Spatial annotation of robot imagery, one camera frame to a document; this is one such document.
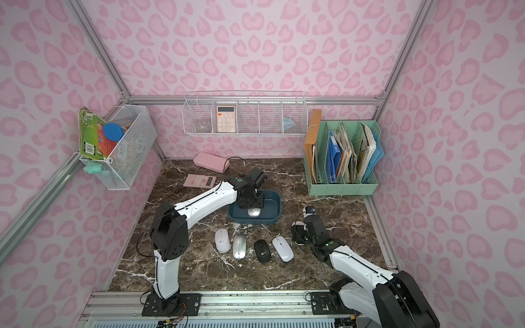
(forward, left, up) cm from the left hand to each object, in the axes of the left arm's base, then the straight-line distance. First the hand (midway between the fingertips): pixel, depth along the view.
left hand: (258, 199), depth 90 cm
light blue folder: (+15, -53, +13) cm, 57 cm away
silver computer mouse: (-17, +8, -9) cm, 21 cm away
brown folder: (+18, -23, +23) cm, 37 cm away
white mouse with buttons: (-16, +15, -7) cm, 23 cm away
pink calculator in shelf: (+31, +15, +20) cm, 40 cm away
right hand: (-10, -17, -6) cm, 21 cm away
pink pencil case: (+32, +29, -10) cm, 44 cm away
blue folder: (+17, -35, +8) cm, 39 cm away
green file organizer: (+15, -41, +10) cm, 44 cm away
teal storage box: (-3, -6, -8) cm, 10 cm away
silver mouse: (-6, +2, 0) cm, 7 cm away
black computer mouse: (-20, -2, -8) cm, 21 cm away
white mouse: (-19, -11, -7) cm, 23 cm away
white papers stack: (+18, -49, +15) cm, 54 cm away
